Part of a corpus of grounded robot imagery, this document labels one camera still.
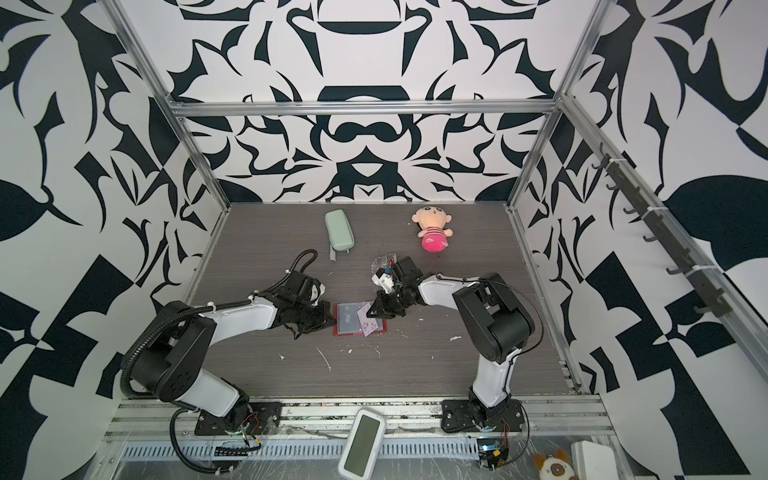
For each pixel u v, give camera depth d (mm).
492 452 712
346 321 896
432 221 1067
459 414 746
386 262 968
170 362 443
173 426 686
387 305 812
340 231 1085
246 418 688
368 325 870
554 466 661
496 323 491
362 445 674
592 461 652
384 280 877
